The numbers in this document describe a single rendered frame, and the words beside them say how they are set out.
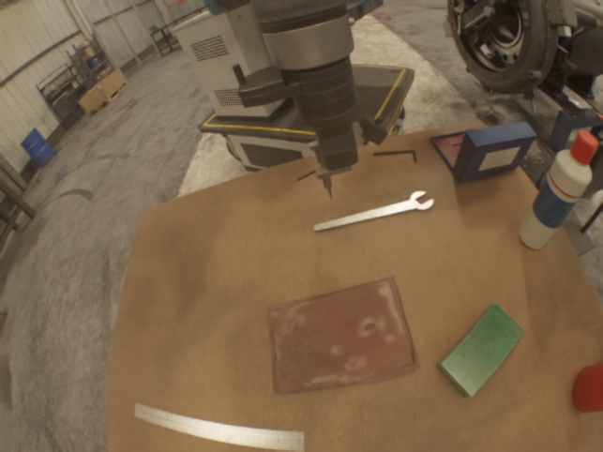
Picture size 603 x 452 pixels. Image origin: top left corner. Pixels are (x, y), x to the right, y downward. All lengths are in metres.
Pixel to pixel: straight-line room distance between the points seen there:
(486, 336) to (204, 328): 0.45
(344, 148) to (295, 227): 0.23
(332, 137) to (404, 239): 0.23
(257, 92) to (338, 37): 0.10
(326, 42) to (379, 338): 0.37
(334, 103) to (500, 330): 0.37
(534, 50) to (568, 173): 0.89
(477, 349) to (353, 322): 0.19
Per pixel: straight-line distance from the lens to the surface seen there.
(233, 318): 0.48
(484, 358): 0.40
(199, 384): 0.49
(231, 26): 1.02
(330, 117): 0.30
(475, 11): 1.51
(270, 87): 0.28
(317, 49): 0.26
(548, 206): 0.46
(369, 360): 0.39
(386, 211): 0.50
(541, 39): 1.25
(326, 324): 0.40
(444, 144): 0.65
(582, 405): 0.51
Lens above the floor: 0.87
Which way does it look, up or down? 52 degrees down
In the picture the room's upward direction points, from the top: 24 degrees counter-clockwise
